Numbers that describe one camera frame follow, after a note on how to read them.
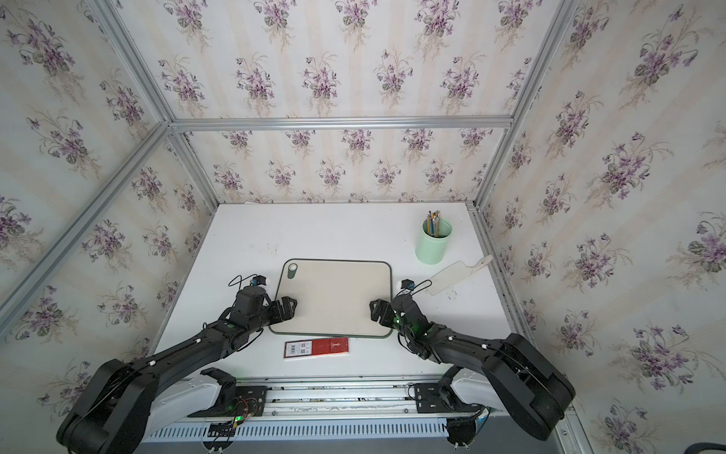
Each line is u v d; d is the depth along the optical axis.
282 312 0.80
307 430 0.70
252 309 0.69
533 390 0.41
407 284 0.79
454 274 0.99
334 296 0.93
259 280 0.80
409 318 0.67
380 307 0.78
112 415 0.40
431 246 0.95
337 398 0.75
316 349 0.80
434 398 0.72
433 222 0.93
